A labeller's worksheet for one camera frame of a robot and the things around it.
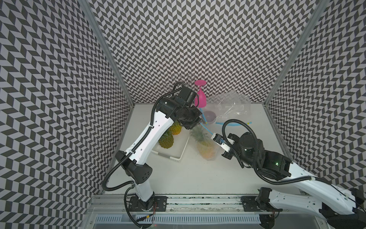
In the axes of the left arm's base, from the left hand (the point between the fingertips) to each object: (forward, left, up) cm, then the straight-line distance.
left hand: (202, 121), depth 69 cm
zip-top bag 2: (-4, -2, 0) cm, 5 cm away
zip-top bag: (+21, -31, -22) cm, 43 cm away
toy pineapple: (+2, +20, -22) cm, 30 cm away
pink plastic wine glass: (+25, -2, -8) cm, 26 cm away
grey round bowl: (+23, -8, -25) cm, 35 cm away
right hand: (-9, -7, -2) cm, 12 cm away
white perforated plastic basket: (-2, +16, -29) cm, 33 cm away
